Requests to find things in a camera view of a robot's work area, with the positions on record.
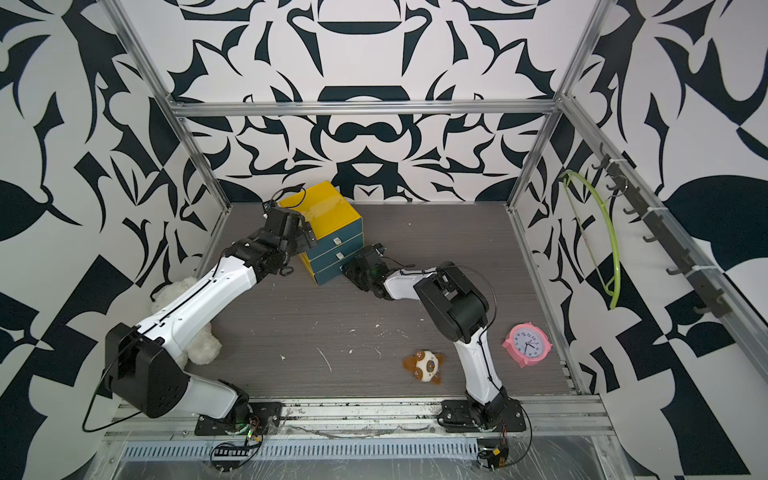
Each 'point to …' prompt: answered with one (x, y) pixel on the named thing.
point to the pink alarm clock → (529, 344)
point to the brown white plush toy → (425, 365)
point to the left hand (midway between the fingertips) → (295, 232)
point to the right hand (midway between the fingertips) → (342, 264)
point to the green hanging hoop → (606, 284)
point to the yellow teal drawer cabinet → (338, 229)
